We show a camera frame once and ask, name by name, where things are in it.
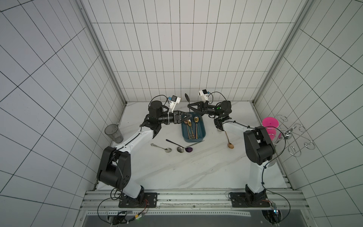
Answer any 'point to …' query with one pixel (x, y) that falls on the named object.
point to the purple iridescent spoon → (189, 149)
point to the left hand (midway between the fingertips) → (189, 117)
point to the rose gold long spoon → (230, 145)
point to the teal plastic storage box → (193, 128)
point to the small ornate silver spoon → (167, 150)
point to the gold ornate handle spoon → (190, 124)
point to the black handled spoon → (187, 98)
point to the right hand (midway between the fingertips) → (184, 110)
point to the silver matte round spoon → (181, 149)
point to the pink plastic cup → (271, 125)
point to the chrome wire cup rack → (294, 134)
